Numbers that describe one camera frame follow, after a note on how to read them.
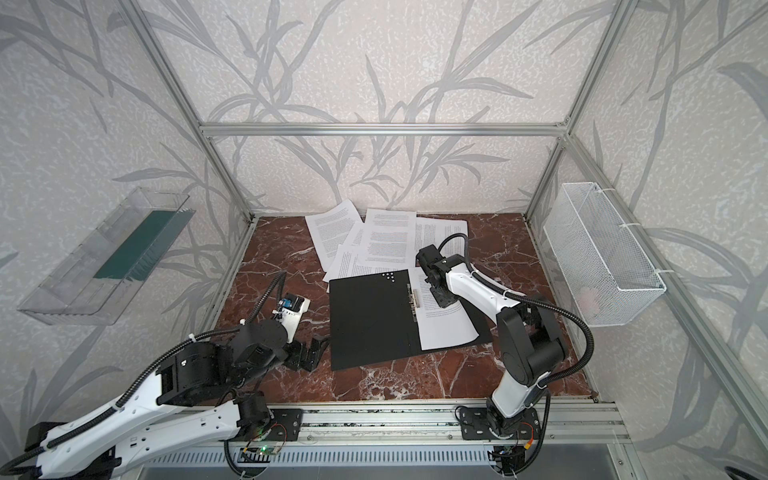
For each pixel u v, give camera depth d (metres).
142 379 0.44
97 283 0.64
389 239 1.12
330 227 1.17
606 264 0.62
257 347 0.46
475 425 0.73
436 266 0.66
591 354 0.44
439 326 0.91
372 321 0.91
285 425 0.73
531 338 0.46
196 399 0.43
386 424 0.75
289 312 0.57
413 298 0.96
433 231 1.16
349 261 1.06
